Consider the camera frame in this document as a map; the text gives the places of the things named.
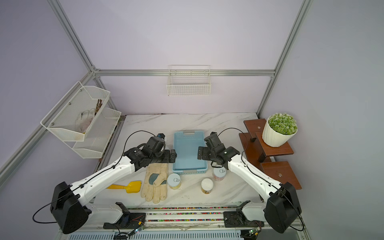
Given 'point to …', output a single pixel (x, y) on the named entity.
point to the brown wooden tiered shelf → (252, 145)
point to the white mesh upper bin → (71, 118)
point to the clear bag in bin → (84, 119)
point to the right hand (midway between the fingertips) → (207, 154)
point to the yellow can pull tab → (174, 181)
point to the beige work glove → (155, 189)
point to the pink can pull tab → (219, 173)
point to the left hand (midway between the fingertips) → (168, 157)
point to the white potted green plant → (279, 130)
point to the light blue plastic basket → (185, 144)
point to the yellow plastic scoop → (132, 187)
